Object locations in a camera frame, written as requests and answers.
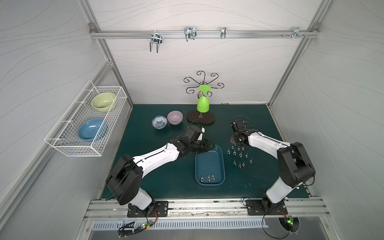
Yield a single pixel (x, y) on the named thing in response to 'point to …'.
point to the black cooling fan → (291, 224)
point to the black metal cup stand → (194, 116)
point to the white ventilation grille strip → (182, 224)
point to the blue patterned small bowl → (159, 122)
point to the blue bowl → (88, 129)
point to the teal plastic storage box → (210, 167)
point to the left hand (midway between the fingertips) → (213, 147)
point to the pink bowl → (175, 117)
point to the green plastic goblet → (203, 103)
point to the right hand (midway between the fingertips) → (235, 137)
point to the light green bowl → (102, 102)
